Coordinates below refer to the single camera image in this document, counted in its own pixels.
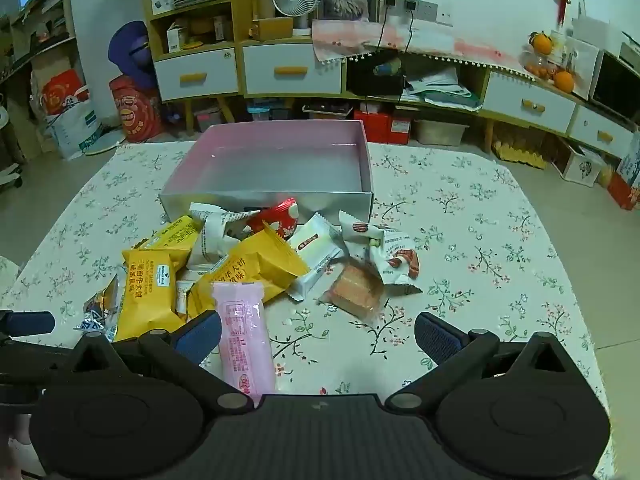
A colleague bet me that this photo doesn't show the orange red bag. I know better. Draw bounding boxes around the orange red bag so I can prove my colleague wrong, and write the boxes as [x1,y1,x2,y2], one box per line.
[32,69,87,117]

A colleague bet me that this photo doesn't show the yellow snack packet blue logo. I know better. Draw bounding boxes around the yellow snack packet blue logo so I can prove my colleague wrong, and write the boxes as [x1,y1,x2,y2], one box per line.
[115,249,189,344]

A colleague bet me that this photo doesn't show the tall wooden shelf cabinet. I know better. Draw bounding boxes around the tall wooden shelf cabinet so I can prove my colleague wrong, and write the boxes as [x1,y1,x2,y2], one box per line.
[141,0,242,135]

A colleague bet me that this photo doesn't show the large yellow snack packet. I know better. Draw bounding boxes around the large yellow snack packet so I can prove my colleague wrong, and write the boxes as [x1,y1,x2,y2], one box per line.
[192,220,310,322]

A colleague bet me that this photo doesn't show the floral tablecloth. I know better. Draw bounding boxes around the floral tablecloth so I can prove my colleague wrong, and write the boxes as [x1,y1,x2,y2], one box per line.
[0,140,614,480]

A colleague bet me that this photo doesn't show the white printed box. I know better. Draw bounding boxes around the white printed box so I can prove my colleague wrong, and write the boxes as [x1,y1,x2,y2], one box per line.
[559,142,606,189]

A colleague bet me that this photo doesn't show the pink fringed cloth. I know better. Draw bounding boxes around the pink fringed cloth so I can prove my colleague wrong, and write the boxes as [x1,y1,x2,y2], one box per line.
[311,19,539,79]

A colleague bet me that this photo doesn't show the purple fabric object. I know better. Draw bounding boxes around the purple fabric object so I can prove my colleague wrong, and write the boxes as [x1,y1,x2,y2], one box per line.
[108,21,156,90]

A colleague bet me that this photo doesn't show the white snack packet red label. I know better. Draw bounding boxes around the white snack packet red label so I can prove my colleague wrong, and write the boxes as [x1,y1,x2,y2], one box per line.
[286,213,349,303]

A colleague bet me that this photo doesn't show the white storage bin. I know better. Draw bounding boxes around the white storage bin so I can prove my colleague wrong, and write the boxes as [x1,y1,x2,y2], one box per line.
[412,119,469,147]

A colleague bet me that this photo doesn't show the small white snack packet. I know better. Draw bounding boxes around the small white snack packet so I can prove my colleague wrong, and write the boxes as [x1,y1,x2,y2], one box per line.
[174,269,202,319]

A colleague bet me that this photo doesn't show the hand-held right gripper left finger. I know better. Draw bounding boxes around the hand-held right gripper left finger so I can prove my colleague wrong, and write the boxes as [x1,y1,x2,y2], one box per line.
[65,310,255,413]

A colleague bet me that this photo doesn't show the blue silver snack packet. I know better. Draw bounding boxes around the blue silver snack packet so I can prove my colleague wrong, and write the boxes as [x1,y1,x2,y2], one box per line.
[75,274,124,342]

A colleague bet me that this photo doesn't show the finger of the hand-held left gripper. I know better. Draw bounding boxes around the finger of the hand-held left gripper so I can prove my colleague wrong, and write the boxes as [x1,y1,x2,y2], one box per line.
[0,311,56,337]

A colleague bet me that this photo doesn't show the small clear storage bin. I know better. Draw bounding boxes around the small clear storage bin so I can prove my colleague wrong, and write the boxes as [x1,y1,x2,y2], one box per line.
[194,107,224,134]

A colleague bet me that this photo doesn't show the black cable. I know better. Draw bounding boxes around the black cable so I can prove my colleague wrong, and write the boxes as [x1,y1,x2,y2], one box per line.
[376,6,417,55]

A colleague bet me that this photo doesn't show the pile of papers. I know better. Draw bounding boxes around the pile of papers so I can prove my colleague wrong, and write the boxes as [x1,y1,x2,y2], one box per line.
[402,67,484,109]

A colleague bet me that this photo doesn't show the pink snack packet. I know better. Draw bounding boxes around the pink snack packet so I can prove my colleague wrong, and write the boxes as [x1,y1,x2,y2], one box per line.
[211,281,279,407]

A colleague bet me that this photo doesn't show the round white floor disc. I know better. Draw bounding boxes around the round white floor disc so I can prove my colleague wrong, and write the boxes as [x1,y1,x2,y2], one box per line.
[82,132,127,156]

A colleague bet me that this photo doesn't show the microwave oven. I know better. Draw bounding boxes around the microwave oven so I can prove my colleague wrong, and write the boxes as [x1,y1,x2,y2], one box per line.
[589,50,640,122]

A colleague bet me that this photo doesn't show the teal storage box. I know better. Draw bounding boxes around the teal storage box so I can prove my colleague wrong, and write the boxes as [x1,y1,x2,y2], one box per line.
[247,100,294,122]

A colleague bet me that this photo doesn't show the white snack packet sausage print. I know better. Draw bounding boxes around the white snack packet sausage print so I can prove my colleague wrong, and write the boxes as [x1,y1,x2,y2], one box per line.
[338,210,424,297]

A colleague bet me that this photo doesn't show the black box device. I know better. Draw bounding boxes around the black box device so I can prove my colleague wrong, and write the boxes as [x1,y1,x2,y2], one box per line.
[346,62,406,97]

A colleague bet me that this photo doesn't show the wall power socket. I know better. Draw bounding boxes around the wall power socket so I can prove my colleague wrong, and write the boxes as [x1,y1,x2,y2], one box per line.
[382,0,439,19]

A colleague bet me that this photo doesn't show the large red box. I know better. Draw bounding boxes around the large red box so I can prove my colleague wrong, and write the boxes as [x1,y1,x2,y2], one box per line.
[353,109,394,144]

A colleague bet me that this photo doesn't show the pink cardboard box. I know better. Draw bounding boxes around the pink cardboard box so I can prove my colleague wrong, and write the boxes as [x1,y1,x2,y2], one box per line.
[159,120,375,222]

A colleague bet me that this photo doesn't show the bowl of small oranges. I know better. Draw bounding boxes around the bowl of small oranges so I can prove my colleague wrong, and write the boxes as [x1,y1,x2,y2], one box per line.
[522,52,556,79]

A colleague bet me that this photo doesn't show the white printed sack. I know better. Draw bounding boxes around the white printed sack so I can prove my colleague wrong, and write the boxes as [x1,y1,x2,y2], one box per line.
[45,87,104,161]

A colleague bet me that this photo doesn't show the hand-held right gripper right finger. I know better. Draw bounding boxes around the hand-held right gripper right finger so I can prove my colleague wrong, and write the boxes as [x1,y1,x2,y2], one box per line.
[384,311,576,412]

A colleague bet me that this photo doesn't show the yellow egg tray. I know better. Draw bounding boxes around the yellow egg tray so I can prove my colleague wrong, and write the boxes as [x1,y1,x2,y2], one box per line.
[492,140,549,170]

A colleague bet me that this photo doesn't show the wooden side shelf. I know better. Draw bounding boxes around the wooden side shelf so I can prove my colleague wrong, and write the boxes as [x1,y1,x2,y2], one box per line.
[0,0,77,161]

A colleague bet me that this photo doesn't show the small cardboard box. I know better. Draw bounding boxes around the small cardboard box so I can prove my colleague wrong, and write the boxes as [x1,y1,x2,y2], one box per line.
[249,16,294,42]

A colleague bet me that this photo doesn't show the red gift bag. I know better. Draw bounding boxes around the red gift bag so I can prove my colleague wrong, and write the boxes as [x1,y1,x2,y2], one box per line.
[607,130,640,211]

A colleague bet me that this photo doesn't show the red printed sack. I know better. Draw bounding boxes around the red printed sack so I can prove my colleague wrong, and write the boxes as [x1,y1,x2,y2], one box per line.
[109,76,164,144]

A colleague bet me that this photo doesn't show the long low wooden cabinet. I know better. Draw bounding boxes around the long low wooden cabinet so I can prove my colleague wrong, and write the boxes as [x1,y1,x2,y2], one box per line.
[344,42,640,162]

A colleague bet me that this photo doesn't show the wooden cabinet white drawer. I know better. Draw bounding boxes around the wooden cabinet white drawer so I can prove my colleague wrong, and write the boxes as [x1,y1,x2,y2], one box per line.
[235,0,347,122]

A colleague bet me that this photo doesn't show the clear-wrapped wafer biscuit packet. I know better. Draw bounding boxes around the clear-wrapped wafer biscuit packet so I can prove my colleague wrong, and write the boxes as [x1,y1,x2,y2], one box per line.
[318,260,386,324]

